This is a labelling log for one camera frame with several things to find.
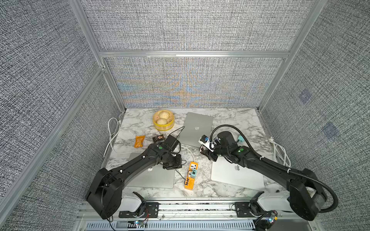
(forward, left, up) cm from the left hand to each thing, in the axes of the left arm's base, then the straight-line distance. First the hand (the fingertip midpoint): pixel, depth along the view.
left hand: (183, 166), depth 80 cm
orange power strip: (-7, -3, -6) cm, 10 cm away
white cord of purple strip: (+2, -62, -4) cm, 62 cm away
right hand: (+10, -12, +6) cm, 16 cm away
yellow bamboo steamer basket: (+37, +13, -4) cm, 39 cm away
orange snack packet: (+23, +30, -9) cm, 39 cm away
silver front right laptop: (-1, -24, -8) cm, 25 cm away
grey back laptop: (+33, -11, -8) cm, 36 cm away
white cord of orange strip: (+15, -3, -8) cm, 18 cm away
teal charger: (-4, -5, -1) cm, 7 cm away
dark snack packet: (+24, +17, -7) cm, 30 cm away
